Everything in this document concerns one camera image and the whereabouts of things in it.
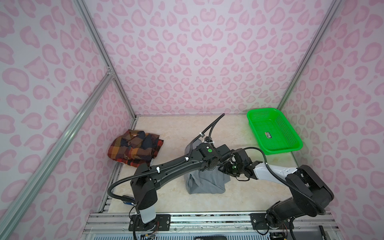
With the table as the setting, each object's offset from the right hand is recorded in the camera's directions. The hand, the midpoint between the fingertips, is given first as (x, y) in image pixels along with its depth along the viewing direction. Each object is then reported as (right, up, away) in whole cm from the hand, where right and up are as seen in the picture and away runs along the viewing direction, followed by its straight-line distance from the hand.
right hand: (221, 169), depth 88 cm
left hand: (-12, +9, -11) cm, 18 cm away
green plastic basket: (+40, +20, +20) cm, 49 cm away
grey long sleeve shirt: (-6, -6, -2) cm, 9 cm away
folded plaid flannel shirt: (-53, +12, +4) cm, 54 cm away
